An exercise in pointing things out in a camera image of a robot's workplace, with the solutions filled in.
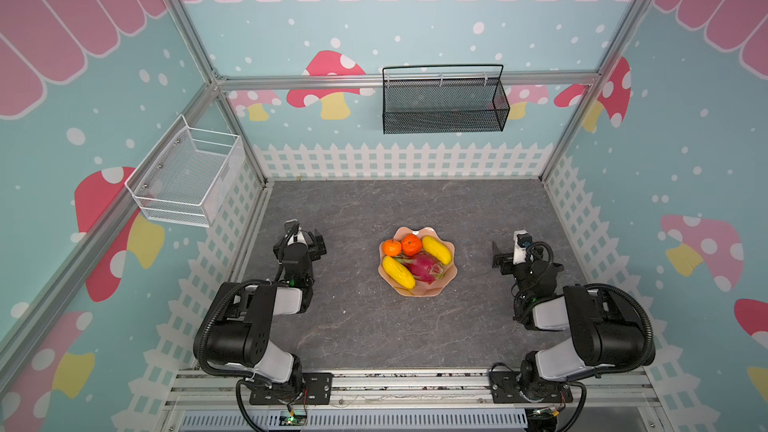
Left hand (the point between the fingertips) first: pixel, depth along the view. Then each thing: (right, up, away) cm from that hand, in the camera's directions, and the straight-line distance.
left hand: (302, 237), depth 93 cm
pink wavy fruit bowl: (+37, -15, -4) cm, 40 cm away
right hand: (+64, 0, -3) cm, 64 cm away
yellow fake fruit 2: (+42, -4, -1) cm, 43 cm away
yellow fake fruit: (+30, -10, -6) cm, 32 cm away
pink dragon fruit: (+37, -8, -5) cm, 38 cm away
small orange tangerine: (+28, -3, -1) cm, 28 cm away
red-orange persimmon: (+34, -2, -1) cm, 34 cm away
